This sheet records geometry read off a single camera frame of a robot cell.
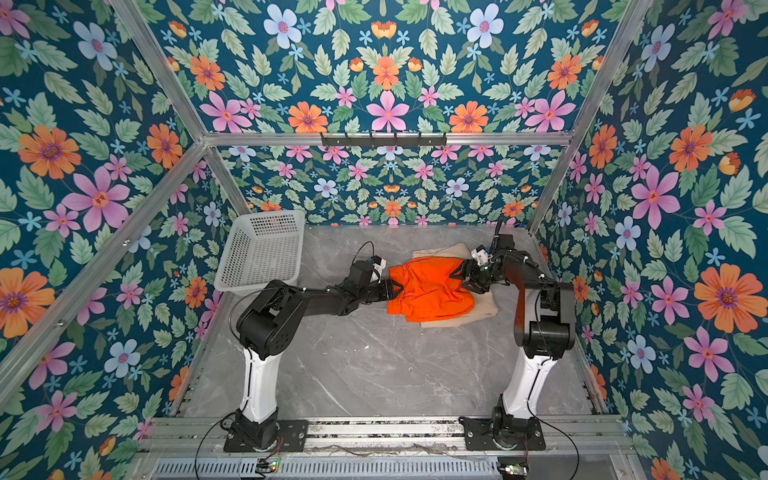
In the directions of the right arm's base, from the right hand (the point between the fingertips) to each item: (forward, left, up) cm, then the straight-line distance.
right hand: (459, 277), depth 96 cm
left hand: (-1, +18, -2) cm, 18 cm away
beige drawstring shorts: (-8, -8, -4) cm, 11 cm away
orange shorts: (-5, +10, -2) cm, 11 cm away
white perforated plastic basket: (+18, +73, -5) cm, 75 cm away
